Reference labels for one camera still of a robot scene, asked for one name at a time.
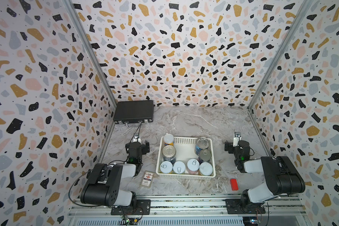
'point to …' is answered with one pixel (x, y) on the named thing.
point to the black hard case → (134, 111)
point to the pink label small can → (193, 166)
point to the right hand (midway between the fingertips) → (235, 140)
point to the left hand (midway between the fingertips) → (139, 141)
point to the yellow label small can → (166, 167)
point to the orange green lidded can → (205, 168)
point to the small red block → (234, 184)
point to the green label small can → (179, 167)
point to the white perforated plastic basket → (191, 157)
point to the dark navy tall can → (205, 154)
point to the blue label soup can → (201, 143)
